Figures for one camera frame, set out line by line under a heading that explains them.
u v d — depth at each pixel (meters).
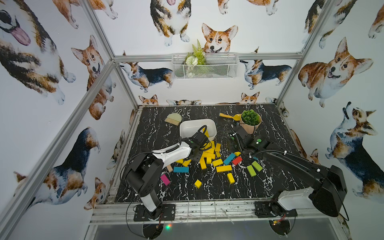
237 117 1.13
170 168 0.88
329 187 0.40
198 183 0.81
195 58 0.82
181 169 0.88
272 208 0.67
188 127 1.07
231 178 0.82
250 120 0.98
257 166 0.88
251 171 0.86
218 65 0.92
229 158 0.92
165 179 0.84
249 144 0.58
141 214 0.72
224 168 0.89
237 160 0.92
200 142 0.72
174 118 1.13
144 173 0.46
